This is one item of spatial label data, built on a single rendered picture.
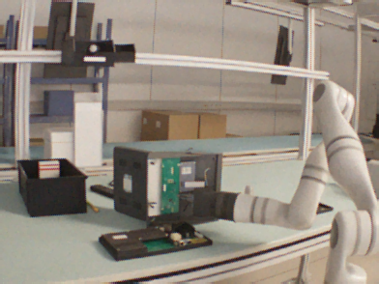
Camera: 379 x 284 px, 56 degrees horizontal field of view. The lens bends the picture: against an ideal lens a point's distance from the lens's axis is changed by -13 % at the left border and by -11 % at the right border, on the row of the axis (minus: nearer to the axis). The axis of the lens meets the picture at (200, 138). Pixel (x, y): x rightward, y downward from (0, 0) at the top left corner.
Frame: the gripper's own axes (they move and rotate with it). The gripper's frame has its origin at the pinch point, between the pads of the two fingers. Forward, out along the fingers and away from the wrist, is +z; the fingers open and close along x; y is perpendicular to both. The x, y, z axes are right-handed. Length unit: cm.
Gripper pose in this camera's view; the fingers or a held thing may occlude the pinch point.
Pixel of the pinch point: (178, 195)
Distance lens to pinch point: 111.3
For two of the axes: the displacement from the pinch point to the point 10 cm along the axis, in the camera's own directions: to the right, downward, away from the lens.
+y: -3.8, 1.1, -9.2
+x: -0.4, 9.9, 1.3
